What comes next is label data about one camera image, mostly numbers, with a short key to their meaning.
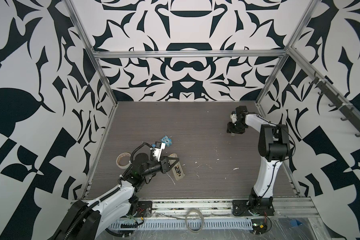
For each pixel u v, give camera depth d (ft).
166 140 3.18
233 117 3.23
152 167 2.24
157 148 2.36
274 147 1.85
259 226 2.33
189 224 2.34
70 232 1.22
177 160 2.45
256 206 2.15
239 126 2.90
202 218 2.36
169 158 2.48
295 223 2.23
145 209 2.40
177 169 2.47
